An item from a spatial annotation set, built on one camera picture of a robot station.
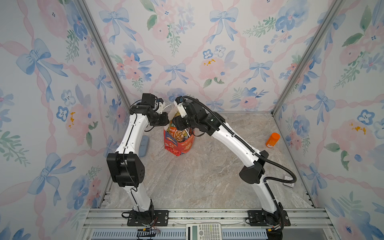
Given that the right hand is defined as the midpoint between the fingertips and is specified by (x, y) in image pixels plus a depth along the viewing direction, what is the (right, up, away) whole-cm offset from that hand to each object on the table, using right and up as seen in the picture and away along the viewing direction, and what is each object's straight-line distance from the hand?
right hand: (176, 117), depth 76 cm
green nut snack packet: (+1, -10, +7) cm, 12 cm away
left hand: (-6, -1, +9) cm, 11 cm away
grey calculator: (+13, -54, -7) cm, 56 cm away
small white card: (+63, -35, +9) cm, 73 cm away
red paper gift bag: (0, -13, +5) cm, 14 cm away
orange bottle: (+59, -13, +19) cm, 63 cm away
